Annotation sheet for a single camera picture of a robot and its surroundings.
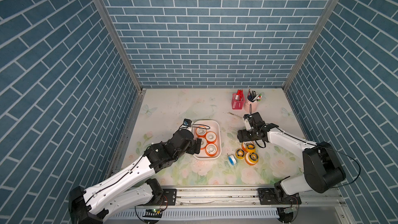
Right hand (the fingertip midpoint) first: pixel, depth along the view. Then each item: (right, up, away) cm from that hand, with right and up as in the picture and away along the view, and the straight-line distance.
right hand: (244, 135), depth 92 cm
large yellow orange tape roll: (+1, -10, -9) cm, 14 cm away
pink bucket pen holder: (+9, +18, +10) cm, 22 cm away
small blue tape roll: (-9, -11, -10) cm, 17 cm away
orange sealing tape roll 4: (-20, -7, -3) cm, 22 cm away
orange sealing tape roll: (-26, +1, +3) cm, 26 cm away
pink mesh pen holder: (-1, +21, +16) cm, 26 cm away
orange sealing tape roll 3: (-24, -4, -2) cm, 25 cm away
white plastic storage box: (-20, +5, +5) cm, 21 cm away
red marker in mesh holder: (0, +24, +14) cm, 28 cm away
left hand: (-27, +2, -17) cm, 32 cm away
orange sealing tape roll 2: (-20, -1, +2) cm, 20 cm away
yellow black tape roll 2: (+2, -6, -5) cm, 8 cm away
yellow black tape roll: (-4, -9, -4) cm, 11 cm away
